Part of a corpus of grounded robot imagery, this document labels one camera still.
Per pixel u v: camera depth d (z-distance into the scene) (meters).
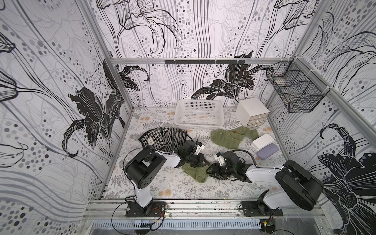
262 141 0.94
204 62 0.89
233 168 0.69
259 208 0.64
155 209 0.72
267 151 0.91
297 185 0.43
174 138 0.95
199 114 1.14
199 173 0.78
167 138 0.95
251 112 0.98
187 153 0.75
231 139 0.96
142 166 0.49
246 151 0.76
